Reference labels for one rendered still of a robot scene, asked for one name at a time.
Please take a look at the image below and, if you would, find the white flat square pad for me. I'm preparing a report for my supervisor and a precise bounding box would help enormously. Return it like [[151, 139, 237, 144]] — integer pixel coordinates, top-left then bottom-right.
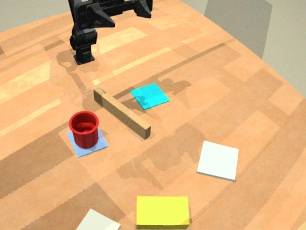
[[196, 141, 239, 182]]

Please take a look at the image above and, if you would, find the white flat slab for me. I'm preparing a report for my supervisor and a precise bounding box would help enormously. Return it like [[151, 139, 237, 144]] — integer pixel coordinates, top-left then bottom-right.
[[76, 209, 121, 230]]

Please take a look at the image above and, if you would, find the yellow flat rectangular block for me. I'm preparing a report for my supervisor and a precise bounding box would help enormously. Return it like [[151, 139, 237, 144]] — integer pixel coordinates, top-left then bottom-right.
[[136, 196, 190, 230]]

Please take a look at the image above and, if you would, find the red plastic cup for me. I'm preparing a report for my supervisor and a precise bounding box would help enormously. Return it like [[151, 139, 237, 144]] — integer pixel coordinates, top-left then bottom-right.
[[69, 111, 99, 149]]

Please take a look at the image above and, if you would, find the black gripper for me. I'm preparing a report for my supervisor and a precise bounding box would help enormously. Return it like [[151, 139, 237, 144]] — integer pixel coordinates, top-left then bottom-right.
[[74, 0, 153, 30]]

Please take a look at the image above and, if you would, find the tan wooden beam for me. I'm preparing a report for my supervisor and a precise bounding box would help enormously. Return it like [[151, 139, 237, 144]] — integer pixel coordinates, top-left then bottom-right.
[[93, 87, 151, 140]]

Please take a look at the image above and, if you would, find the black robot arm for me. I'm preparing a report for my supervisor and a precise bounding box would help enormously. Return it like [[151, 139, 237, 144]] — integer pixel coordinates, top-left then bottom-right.
[[68, 0, 98, 65]]

